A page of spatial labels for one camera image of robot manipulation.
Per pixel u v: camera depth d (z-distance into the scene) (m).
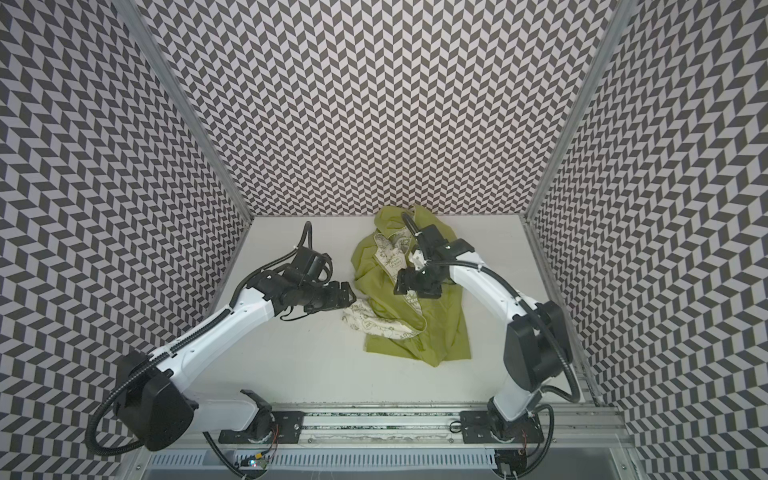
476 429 0.72
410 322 0.83
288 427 0.72
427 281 0.71
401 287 0.74
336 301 0.70
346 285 0.74
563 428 0.74
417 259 0.79
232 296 0.51
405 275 0.75
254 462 0.66
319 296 0.69
